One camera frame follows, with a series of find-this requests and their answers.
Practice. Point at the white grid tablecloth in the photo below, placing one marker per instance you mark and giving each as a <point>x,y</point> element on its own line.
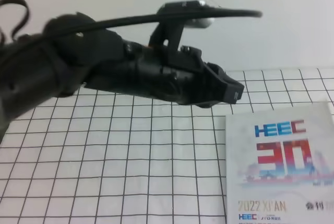
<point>103,157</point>

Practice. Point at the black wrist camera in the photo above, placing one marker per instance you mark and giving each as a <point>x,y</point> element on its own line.
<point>169,32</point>

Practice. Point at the HEEC paperback book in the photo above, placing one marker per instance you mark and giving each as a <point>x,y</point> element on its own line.
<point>279,165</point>

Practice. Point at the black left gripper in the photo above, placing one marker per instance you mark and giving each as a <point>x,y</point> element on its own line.
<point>181,77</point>

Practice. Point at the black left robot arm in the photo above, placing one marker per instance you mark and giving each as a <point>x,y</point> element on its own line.
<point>76,51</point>

